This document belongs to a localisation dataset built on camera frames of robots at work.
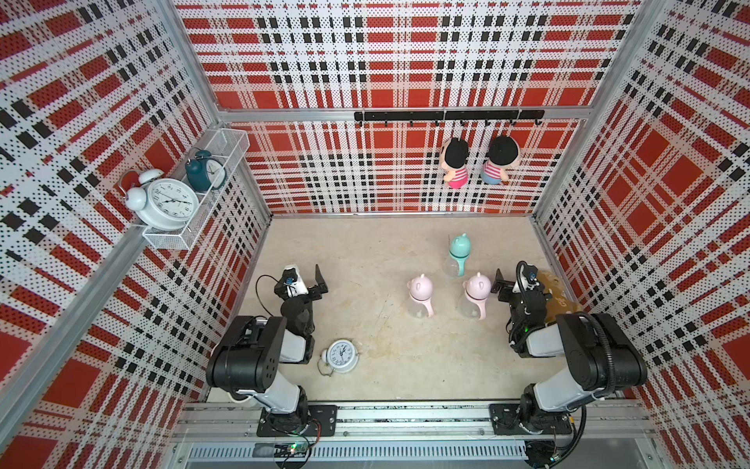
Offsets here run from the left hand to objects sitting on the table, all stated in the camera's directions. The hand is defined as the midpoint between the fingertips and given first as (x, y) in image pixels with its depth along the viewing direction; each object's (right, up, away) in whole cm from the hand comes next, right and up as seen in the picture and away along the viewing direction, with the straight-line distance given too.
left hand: (308, 268), depth 89 cm
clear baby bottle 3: (+50, -14, +4) cm, 53 cm away
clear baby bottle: (+34, -14, +2) cm, 37 cm away
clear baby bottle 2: (+46, -1, +12) cm, 48 cm away
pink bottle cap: (+34, -5, -9) cm, 35 cm away
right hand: (+65, -1, +2) cm, 65 cm away
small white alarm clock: (+11, -24, -8) cm, 28 cm away
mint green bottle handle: (+48, +1, +4) cm, 49 cm away
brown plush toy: (+77, -10, -1) cm, 78 cm away
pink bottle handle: (+36, -10, -5) cm, 38 cm away
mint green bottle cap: (+47, +7, +1) cm, 48 cm away
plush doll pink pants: (+47, +37, +6) cm, 60 cm away
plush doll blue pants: (+62, +37, +4) cm, 73 cm away
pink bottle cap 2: (+50, -5, -10) cm, 51 cm away
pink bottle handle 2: (+52, -10, -6) cm, 53 cm away
